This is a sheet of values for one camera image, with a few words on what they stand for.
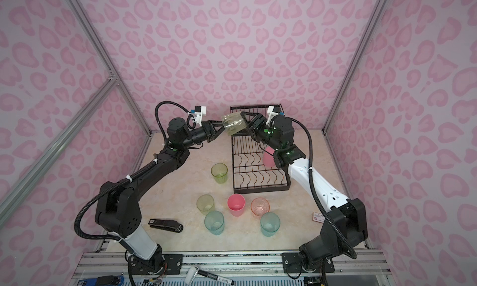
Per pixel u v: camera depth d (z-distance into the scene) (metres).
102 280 0.67
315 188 0.46
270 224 0.81
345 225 0.41
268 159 1.00
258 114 0.65
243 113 0.69
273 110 0.69
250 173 0.98
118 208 0.46
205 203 0.85
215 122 0.72
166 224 0.81
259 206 0.88
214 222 0.83
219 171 0.93
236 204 0.87
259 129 0.65
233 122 0.69
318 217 0.84
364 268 0.72
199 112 0.73
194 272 0.69
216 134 0.71
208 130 0.69
